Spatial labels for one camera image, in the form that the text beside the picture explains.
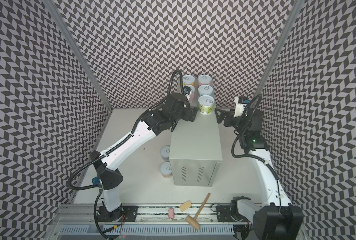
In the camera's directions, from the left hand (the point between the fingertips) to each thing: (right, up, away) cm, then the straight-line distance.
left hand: (187, 105), depth 72 cm
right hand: (+17, -4, +1) cm, 17 cm away
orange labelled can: (-12, -35, +11) cm, 38 cm away
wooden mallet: (+3, -56, -1) cm, 56 cm away
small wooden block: (-1, -52, +5) cm, 52 cm away
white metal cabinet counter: (+3, -19, -14) cm, 24 cm away
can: (-14, -26, +18) cm, 35 cm away
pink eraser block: (-8, -53, +1) cm, 54 cm away
